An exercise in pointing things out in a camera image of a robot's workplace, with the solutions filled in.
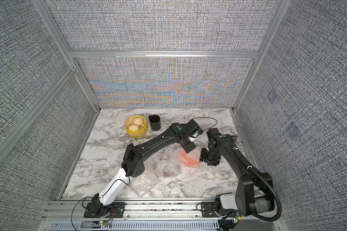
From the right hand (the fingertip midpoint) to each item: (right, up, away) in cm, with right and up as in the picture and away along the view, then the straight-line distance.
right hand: (203, 158), depth 82 cm
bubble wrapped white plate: (-33, -13, -5) cm, 36 cm away
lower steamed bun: (-45, +17, +19) cm, 51 cm away
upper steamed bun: (-43, +22, +23) cm, 53 cm away
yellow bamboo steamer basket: (-40, +13, +19) cm, 46 cm away
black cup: (-30, +21, +19) cm, 41 cm away
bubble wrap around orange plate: (-14, -4, +3) cm, 15 cm away
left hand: (-6, +7, +6) cm, 11 cm away
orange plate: (-6, -2, +6) cm, 8 cm away
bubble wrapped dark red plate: (-20, -3, +3) cm, 21 cm away
